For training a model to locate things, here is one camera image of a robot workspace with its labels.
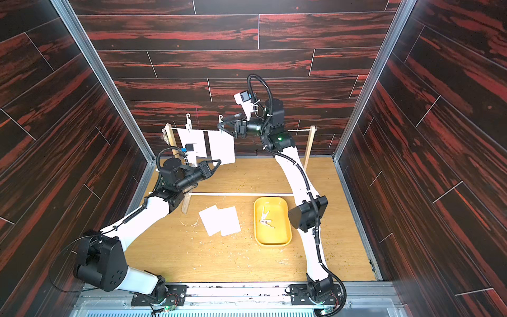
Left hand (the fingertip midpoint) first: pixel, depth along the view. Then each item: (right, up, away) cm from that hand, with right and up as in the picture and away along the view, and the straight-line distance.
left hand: (222, 162), depth 76 cm
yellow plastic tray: (+21, -28, +16) cm, 39 cm away
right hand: (+2, +14, -7) cm, 16 cm away
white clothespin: (+18, -27, +16) cm, 36 cm away
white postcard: (+1, -27, +17) cm, 32 cm away
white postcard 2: (-9, -26, +20) cm, 34 cm away
